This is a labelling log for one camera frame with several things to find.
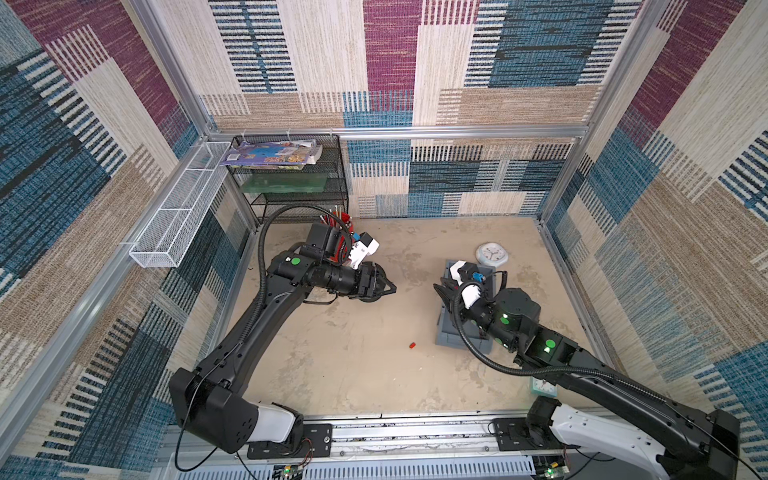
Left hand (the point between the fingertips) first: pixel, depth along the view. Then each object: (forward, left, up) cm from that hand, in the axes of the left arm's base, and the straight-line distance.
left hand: (387, 290), depth 70 cm
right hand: (+1, -13, 0) cm, 13 cm away
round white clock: (+29, -37, -24) cm, 53 cm away
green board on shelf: (+48, +35, -5) cm, 60 cm away
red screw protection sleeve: (-2, -7, -27) cm, 28 cm away
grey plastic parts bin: (-2, -16, -21) cm, 26 cm away
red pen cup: (+36, +15, -12) cm, 40 cm away
